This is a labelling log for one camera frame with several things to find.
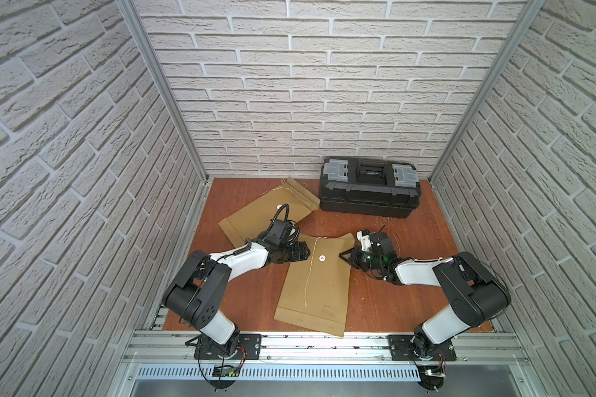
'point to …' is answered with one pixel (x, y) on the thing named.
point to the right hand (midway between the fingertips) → (341, 254)
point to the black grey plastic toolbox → (371, 188)
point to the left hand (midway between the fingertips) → (306, 250)
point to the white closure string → (310, 271)
